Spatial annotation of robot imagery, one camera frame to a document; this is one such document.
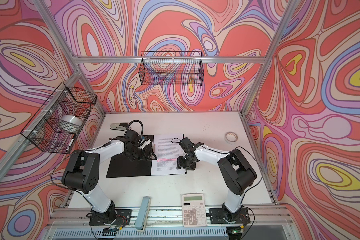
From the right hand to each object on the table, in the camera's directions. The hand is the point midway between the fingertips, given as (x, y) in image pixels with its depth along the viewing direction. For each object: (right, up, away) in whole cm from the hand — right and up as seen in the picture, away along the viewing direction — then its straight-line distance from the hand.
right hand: (182, 171), depth 89 cm
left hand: (-19, +8, +2) cm, 21 cm away
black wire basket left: (-64, +26, -16) cm, 71 cm away
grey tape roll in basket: (-56, +30, -15) cm, 65 cm away
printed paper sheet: (-10, +12, +10) cm, 19 cm away
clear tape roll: (+35, +19, +16) cm, 43 cm away
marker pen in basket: (-55, +17, -18) cm, 60 cm away
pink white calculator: (+5, -15, -15) cm, 22 cm away
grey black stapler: (-46, +27, +18) cm, 57 cm away
